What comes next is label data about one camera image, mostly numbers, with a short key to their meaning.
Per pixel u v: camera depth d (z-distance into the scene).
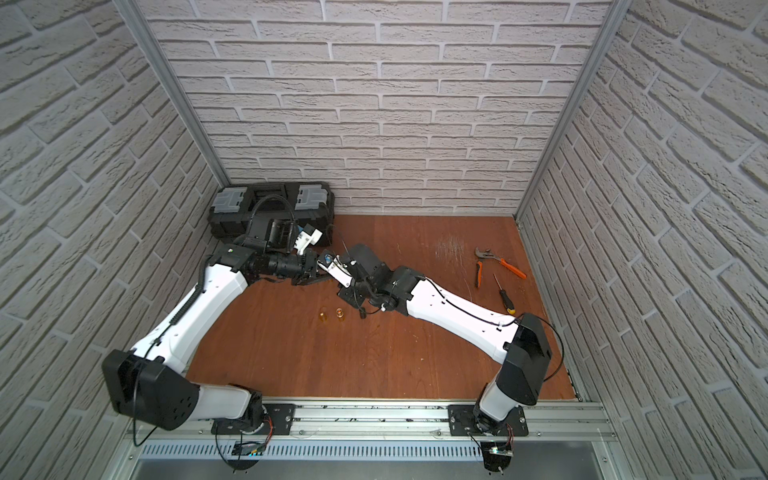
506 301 0.95
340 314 0.88
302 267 0.65
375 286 0.55
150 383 0.39
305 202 0.99
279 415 0.75
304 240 0.71
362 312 0.90
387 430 0.73
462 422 0.74
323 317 0.90
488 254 1.07
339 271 0.61
